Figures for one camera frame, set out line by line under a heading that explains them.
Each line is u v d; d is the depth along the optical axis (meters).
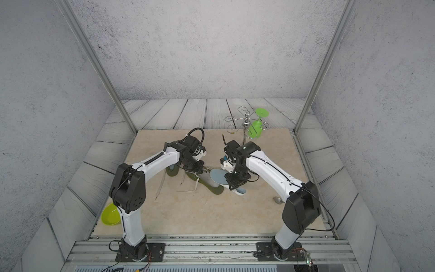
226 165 0.74
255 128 0.84
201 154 0.87
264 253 0.72
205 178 0.94
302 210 0.43
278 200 0.87
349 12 0.71
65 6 0.70
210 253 0.74
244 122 0.87
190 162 0.78
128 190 0.50
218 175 0.88
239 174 0.66
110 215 0.81
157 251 0.73
